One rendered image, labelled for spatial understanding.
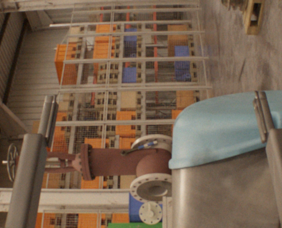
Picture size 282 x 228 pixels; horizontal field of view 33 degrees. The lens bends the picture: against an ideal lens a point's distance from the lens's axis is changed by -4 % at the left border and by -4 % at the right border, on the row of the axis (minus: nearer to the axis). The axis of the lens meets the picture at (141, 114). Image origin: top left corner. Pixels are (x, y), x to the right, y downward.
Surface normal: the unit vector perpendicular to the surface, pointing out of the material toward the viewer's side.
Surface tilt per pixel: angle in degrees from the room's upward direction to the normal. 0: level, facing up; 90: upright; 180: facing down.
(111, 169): 92
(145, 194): 90
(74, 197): 90
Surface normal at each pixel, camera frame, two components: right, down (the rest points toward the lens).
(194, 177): -0.79, 0.18
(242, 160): -0.37, 0.25
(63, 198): -0.04, -0.65
